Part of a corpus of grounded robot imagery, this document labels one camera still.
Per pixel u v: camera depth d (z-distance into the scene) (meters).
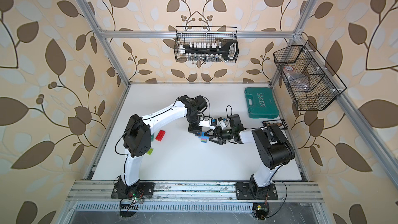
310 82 0.72
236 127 0.77
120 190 0.73
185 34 0.91
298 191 0.75
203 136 0.85
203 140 0.89
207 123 0.77
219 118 0.89
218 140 0.85
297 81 0.70
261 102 1.02
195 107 0.66
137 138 0.51
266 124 0.96
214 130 0.82
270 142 0.49
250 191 0.72
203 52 0.87
